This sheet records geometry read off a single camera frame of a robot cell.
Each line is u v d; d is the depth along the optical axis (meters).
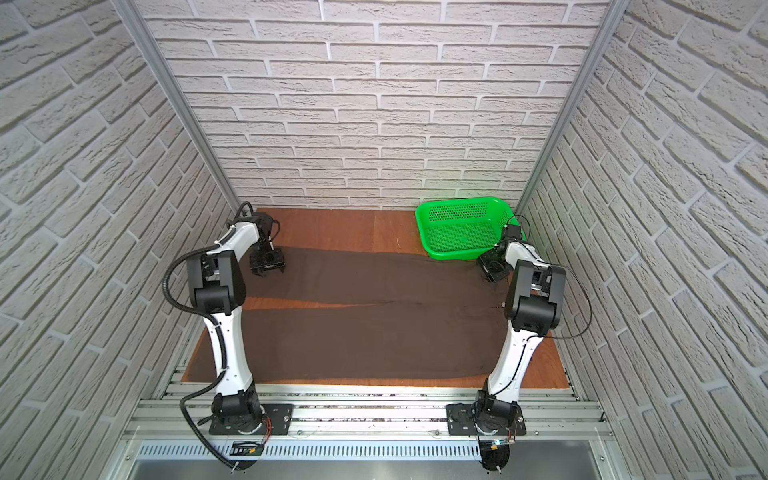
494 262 0.87
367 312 0.92
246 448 0.72
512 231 0.84
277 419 0.73
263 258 0.90
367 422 0.75
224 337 0.62
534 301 0.57
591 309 0.78
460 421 0.74
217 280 0.61
